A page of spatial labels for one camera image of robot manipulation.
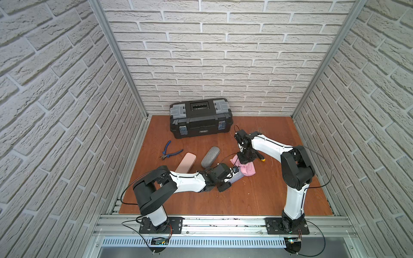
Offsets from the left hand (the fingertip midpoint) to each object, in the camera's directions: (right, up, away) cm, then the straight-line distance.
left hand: (228, 177), depth 87 cm
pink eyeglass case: (-24, +7, +5) cm, 26 cm away
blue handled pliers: (-39, +12, +10) cm, 42 cm away
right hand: (+12, +9, +6) cm, 16 cm away
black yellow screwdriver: (+22, +9, +7) cm, 25 cm away
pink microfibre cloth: (+11, +4, +1) cm, 12 cm away
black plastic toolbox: (-16, +35, +11) cm, 40 cm away
